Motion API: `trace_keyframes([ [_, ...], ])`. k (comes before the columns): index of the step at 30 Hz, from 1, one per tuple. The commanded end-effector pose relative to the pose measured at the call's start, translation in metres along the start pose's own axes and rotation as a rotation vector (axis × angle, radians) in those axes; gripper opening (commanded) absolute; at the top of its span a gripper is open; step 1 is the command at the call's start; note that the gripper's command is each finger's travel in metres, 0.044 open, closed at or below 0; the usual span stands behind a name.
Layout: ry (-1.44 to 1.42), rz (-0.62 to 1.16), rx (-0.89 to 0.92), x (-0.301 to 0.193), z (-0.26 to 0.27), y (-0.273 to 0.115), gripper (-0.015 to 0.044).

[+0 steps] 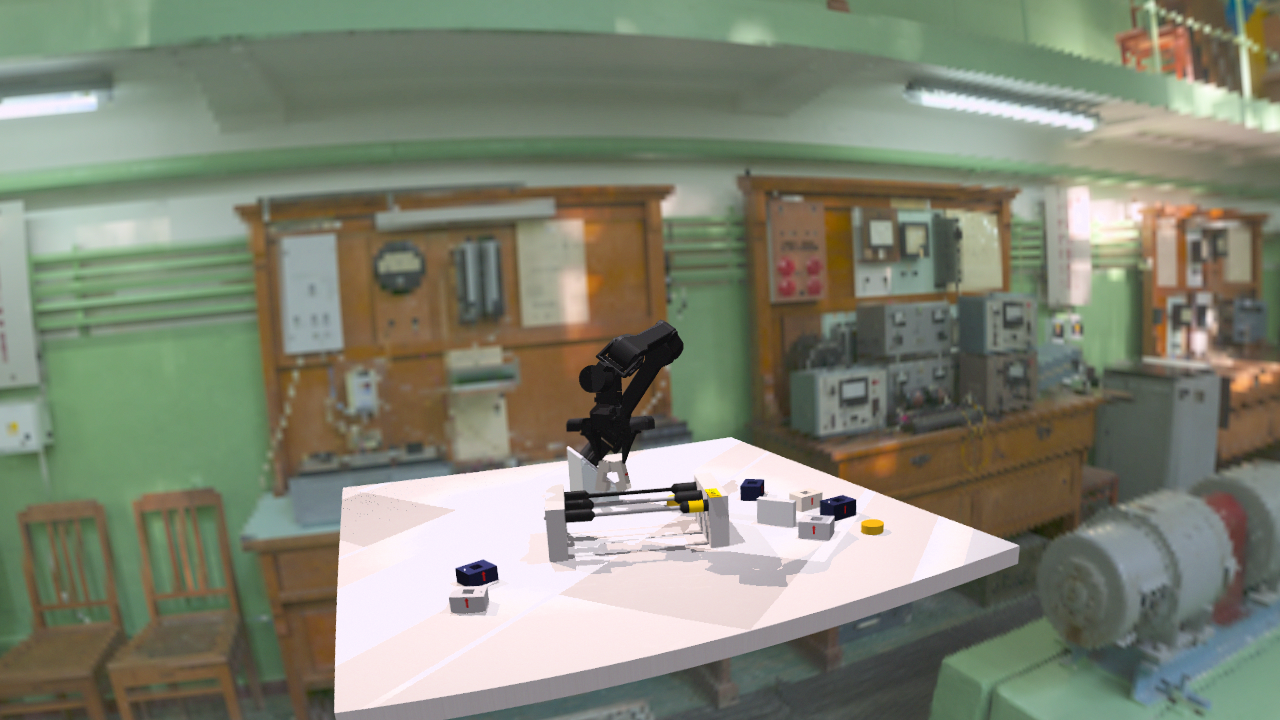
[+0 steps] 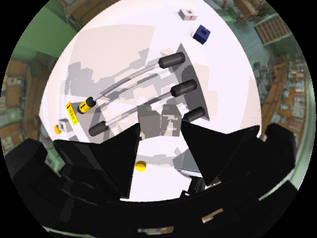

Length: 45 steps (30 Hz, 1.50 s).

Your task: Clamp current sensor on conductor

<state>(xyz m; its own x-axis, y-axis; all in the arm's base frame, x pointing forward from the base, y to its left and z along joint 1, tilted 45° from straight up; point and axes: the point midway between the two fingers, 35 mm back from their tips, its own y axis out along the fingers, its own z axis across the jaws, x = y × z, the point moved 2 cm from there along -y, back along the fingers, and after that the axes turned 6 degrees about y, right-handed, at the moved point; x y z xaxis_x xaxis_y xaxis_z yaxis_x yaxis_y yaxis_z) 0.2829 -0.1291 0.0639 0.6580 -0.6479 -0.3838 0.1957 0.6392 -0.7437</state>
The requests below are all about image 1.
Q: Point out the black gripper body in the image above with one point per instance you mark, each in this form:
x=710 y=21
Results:
x=635 y=424

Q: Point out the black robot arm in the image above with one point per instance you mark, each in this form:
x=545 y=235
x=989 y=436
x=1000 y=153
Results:
x=660 y=344

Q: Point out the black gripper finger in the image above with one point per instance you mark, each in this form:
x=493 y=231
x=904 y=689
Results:
x=627 y=441
x=595 y=442

